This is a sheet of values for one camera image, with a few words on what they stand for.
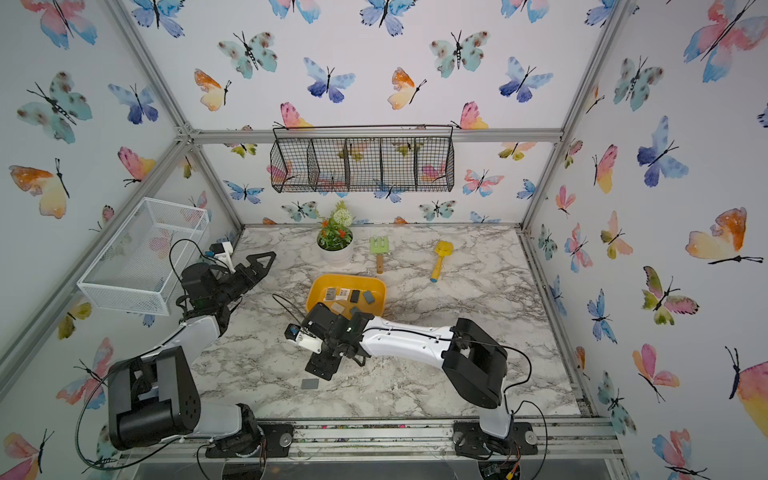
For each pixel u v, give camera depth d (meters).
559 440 0.75
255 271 0.76
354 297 0.99
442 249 1.11
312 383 0.83
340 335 0.60
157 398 0.43
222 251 0.77
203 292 0.66
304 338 0.69
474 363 0.45
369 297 1.00
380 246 1.14
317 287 0.97
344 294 1.00
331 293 0.99
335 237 0.97
